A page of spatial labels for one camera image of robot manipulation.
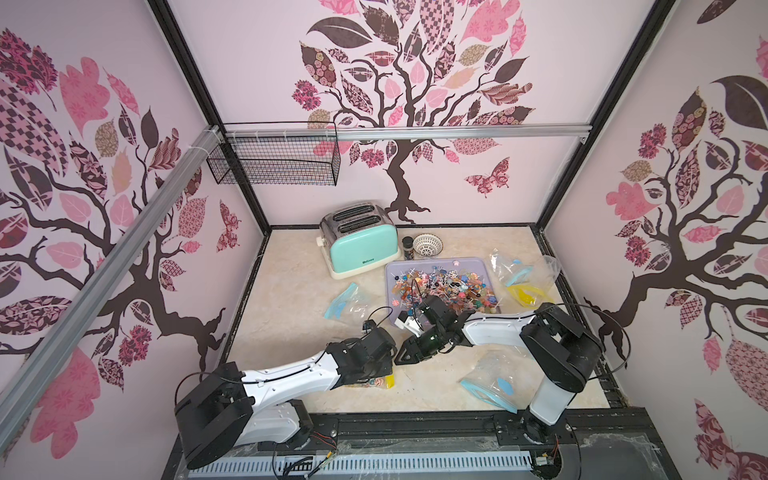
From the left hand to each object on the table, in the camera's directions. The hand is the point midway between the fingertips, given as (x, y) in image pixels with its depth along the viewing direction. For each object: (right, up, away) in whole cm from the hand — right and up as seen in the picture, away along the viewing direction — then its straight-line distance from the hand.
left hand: (388, 370), depth 82 cm
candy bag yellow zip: (+48, +21, +15) cm, 55 cm away
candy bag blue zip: (+32, -2, +1) cm, 32 cm away
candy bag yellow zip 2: (0, -3, -1) cm, 3 cm away
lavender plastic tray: (+2, +28, +25) cm, 37 cm away
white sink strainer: (+15, +36, +28) cm, 48 cm away
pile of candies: (+26, +21, +16) cm, 37 cm away
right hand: (+3, +3, +1) cm, 4 cm away
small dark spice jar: (+7, +37, +21) cm, 43 cm away
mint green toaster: (-10, +38, +12) cm, 41 cm away
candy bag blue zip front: (+43, +27, +22) cm, 55 cm away
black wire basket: (-36, +65, +13) cm, 76 cm away
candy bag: (-13, +16, +15) cm, 26 cm away
